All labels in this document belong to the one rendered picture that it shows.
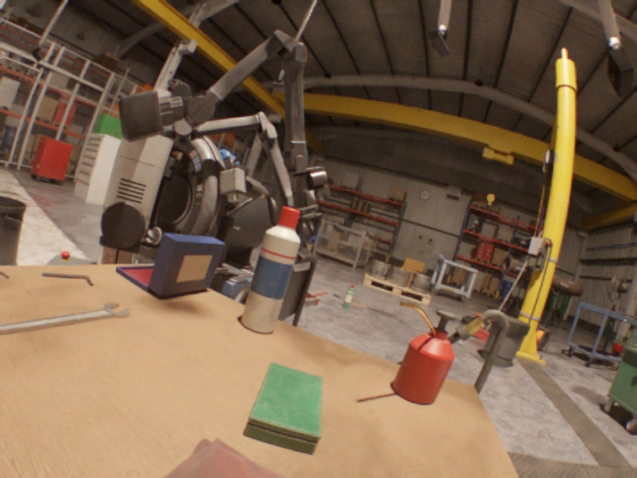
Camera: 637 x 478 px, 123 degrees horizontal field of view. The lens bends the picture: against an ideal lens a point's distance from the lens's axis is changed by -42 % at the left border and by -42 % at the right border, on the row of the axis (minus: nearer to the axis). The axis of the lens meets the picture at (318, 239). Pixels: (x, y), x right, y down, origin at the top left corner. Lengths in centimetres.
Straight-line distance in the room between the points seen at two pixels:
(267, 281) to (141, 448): 35
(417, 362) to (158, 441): 35
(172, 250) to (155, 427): 33
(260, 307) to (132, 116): 61
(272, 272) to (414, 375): 28
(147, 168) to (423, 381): 92
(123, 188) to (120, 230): 14
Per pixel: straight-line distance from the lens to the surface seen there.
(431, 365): 46
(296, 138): 97
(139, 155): 100
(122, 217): 102
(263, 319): 53
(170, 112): 87
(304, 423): 30
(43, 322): 42
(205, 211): 136
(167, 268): 55
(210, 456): 27
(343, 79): 1397
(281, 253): 50
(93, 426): 29
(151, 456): 27
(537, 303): 376
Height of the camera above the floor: 68
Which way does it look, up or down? 2 degrees down
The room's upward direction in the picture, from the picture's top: 17 degrees clockwise
